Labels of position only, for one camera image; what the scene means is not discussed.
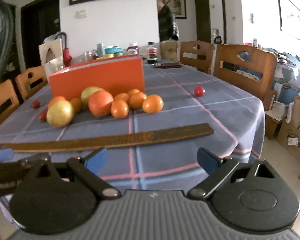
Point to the large reddish orange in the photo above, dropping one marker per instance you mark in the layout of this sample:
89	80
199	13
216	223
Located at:
100	103

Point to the white bottle with red label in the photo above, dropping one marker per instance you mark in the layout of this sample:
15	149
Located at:
133	48

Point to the dark wooden door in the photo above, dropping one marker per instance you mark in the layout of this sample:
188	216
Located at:
40	30

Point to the white wall switch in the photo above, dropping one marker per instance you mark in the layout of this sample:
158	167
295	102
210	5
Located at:
252	18

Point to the red folded umbrella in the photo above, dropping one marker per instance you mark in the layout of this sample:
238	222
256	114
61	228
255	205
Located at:
67	53

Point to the white wall panel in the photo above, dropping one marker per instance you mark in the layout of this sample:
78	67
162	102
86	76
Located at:
80	14

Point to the white paper bag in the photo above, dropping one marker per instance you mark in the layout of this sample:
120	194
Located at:
51	55

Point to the yellow pear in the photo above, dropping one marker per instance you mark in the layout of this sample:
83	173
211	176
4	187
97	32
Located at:
60	113
90	93

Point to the wooden chair with cloud cutout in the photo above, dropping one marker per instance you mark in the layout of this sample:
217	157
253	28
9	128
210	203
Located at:
230	55
190	52

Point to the pile of oranges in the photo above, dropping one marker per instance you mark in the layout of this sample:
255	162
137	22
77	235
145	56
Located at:
119	108

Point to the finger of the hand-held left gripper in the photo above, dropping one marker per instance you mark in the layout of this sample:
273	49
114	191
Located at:
1	155

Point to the long wooden ruler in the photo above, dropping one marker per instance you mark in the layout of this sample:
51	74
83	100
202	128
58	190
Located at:
115	140

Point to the wooden chair with round hole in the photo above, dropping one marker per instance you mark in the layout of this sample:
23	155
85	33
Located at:
2	100
27	82

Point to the brown cardboard box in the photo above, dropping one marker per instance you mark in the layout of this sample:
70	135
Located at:
292	132

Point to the teal bowl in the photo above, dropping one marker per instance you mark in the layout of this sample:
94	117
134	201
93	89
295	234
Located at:
113	50

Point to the dark hanging coat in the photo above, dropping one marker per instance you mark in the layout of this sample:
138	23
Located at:
166	22

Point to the dark wooden door frame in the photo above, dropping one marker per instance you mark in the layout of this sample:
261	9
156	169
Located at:
201	10

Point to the dark bottle with label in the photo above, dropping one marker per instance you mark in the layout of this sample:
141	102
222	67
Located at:
152	53

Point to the grey tumbler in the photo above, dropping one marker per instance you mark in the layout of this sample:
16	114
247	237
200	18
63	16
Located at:
100	50

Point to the small framed picture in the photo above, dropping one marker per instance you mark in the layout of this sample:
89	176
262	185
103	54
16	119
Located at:
175	5

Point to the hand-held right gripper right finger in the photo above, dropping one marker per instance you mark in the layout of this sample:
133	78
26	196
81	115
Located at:
206	158

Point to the framed picture with white mat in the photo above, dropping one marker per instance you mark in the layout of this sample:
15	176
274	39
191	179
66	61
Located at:
290	15

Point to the orange cardboard box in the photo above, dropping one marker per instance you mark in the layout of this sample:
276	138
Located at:
102	75

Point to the sofa with blankets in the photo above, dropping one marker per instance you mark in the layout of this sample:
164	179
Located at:
295	65

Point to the small cardboard box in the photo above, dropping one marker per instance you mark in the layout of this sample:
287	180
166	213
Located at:
168	51

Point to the red cherry tomato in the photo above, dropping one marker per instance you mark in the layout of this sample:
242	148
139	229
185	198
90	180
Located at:
199	91
42	115
35	104

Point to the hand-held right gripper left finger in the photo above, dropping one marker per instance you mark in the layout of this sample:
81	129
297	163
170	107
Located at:
97	158

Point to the blue water jug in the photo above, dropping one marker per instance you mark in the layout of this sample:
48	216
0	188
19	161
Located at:
287	93

